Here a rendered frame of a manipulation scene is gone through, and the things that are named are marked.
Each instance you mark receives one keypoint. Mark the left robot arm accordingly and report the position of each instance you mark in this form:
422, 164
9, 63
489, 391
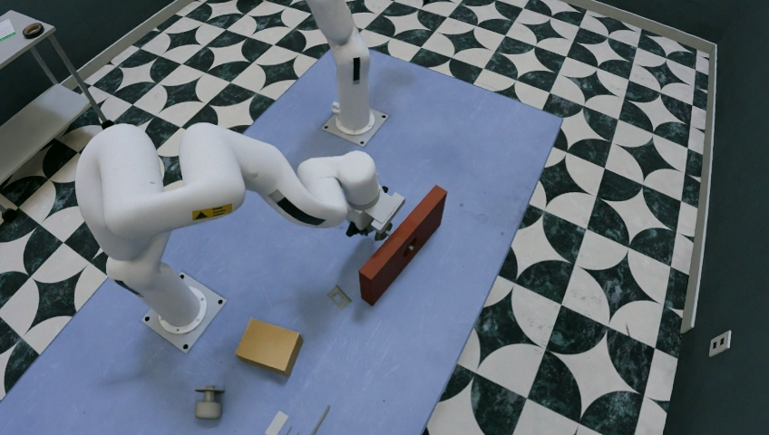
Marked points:
335, 21

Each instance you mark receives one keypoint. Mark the tan cardboard box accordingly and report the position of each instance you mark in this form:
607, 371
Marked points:
270, 347

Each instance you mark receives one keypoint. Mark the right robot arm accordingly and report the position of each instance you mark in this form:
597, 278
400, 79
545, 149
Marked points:
212, 158

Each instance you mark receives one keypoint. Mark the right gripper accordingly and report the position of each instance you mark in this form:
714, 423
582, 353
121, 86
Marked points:
358, 219

